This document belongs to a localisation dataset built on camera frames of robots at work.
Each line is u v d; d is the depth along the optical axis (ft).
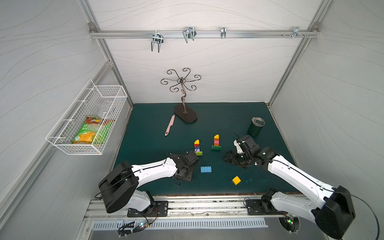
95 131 2.05
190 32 2.49
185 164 2.04
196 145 3.18
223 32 2.57
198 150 3.01
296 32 2.51
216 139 3.22
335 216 1.27
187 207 2.46
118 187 1.38
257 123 3.12
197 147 3.06
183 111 3.73
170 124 3.54
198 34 2.61
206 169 2.82
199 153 3.03
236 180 2.66
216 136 3.23
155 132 3.46
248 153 2.00
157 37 2.57
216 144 3.13
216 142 3.14
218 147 3.07
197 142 3.20
